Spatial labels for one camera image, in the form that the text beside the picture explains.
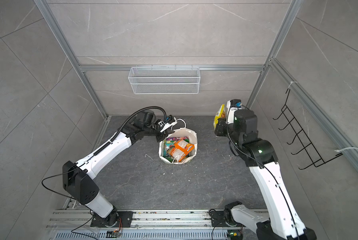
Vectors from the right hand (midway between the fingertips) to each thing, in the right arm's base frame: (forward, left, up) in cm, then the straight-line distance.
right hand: (218, 118), depth 64 cm
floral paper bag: (+3, +16, -14) cm, 22 cm away
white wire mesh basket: (+45, +28, -9) cm, 54 cm away
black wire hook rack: (-18, -38, -7) cm, 42 cm away
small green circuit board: (-39, -8, -40) cm, 57 cm away
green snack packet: (+5, +25, -28) cm, 38 cm away
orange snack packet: (-1, +16, -25) cm, 29 cm away
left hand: (+6, +21, -12) cm, 25 cm away
